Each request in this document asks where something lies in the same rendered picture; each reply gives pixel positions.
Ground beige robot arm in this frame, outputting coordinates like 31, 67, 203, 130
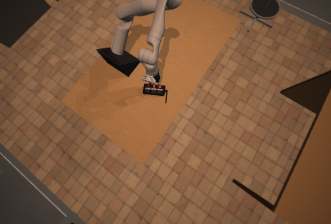
111, 0, 183, 73

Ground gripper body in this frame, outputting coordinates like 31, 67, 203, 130
141, 67, 160, 83

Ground black power strip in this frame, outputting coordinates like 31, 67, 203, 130
142, 83, 168, 96

